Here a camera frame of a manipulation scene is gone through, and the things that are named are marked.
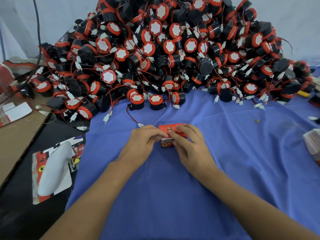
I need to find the person's right hand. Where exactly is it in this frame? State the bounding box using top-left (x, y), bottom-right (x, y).
top-left (167, 124), bottom-right (218, 181)

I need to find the person's left hand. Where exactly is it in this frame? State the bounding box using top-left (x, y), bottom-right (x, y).
top-left (117, 125), bottom-right (169, 171)

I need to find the pile of black red buzzers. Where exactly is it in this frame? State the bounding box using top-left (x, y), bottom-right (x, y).
top-left (12, 0), bottom-right (320, 130)

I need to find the person's right forearm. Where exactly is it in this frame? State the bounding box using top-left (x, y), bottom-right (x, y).
top-left (197, 165), bottom-right (320, 240)

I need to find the person's left forearm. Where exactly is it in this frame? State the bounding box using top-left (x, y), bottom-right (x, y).
top-left (42, 157), bottom-right (138, 240)

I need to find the stack of box blanks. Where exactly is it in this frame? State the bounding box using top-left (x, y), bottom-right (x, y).
top-left (302, 128), bottom-right (320, 165)

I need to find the brown cardboard piece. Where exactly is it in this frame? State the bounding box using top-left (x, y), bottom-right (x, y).
top-left (0, 92), bottom-right (51, 188)

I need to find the black hanging cable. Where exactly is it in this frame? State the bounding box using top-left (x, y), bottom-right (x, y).
top-left (30, 0), bottom-right (43, 73)

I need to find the blue table cloth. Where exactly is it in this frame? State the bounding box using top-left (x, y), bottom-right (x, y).
top-left (65, 67), bottom-right (320, 240)

